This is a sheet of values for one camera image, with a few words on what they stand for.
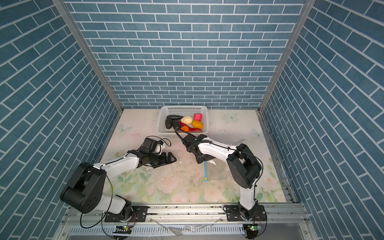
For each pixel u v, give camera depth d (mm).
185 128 1021
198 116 1083
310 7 707
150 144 723
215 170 900
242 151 494
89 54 870
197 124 1048
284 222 766
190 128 1054
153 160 754
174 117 1113
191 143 618
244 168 483
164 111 1107
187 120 1060
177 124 1048
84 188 434
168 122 1056
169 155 814
